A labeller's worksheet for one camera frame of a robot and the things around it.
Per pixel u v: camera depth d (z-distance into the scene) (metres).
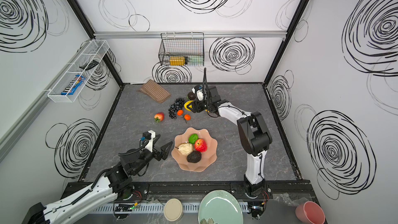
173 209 0.64
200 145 0.82
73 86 0.67
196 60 0.87
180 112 1.01
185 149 0.81
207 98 0.75
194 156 0.79
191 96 1.08
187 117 0.98
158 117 0.96
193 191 0.75
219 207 0.72
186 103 0.90
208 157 0.82
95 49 0.91
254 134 0.51
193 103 0.83
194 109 0.83
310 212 0.61
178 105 1.02
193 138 0.85
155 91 1.15
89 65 0.78
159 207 0.64
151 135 0.66
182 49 0.99
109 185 0.56
